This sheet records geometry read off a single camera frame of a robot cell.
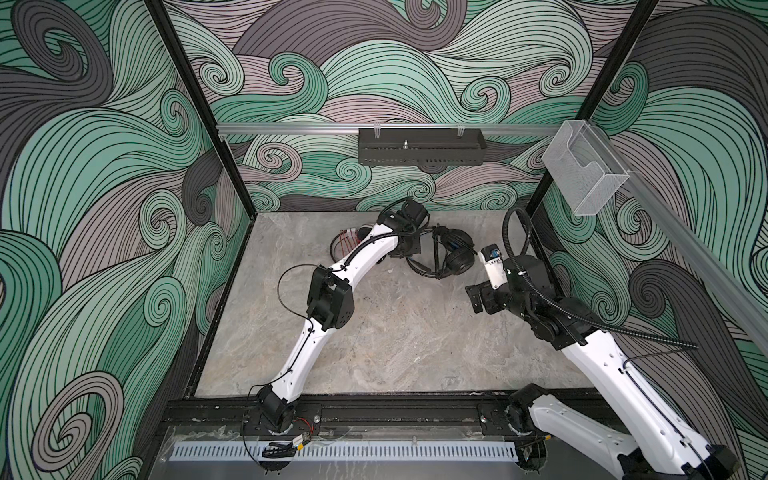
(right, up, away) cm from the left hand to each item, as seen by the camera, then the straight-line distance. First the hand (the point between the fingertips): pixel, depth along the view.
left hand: (412, 248), depth 95 cm
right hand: (+16, -7, -22) cm, 28 cm away
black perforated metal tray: (+3, +34, +1) cm, 34 cm away
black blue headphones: (+12, -1, -7) cm, 14 cm away
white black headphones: (-23, +3, +11) cm, 26 cm away
